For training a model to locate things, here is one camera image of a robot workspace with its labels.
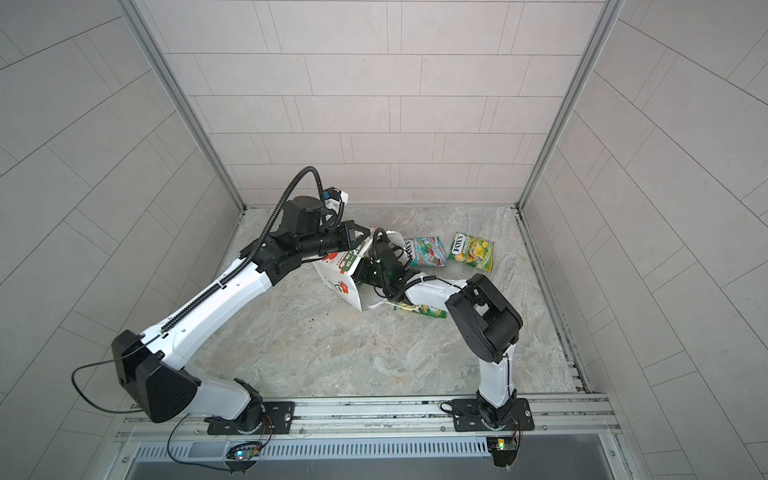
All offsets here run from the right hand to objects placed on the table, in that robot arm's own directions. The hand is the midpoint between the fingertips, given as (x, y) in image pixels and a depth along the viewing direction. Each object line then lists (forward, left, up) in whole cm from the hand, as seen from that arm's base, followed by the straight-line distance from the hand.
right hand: (350, 270), depth 89 cm
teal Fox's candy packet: (+9, -25, -6) cm, 27 cm away
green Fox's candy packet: (-10, -21, -8) cm, 25 cm away
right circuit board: (-45, -36, -11) cm, 59 cm away
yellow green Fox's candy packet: (+8, -41, -6) cm, 42 cm away
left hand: (-4, -10, +22) cm, 25 cm away
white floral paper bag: (-6, +1, +10) cm, 12 cm away
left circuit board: (-42, +21, -5) cm, 47 cm away
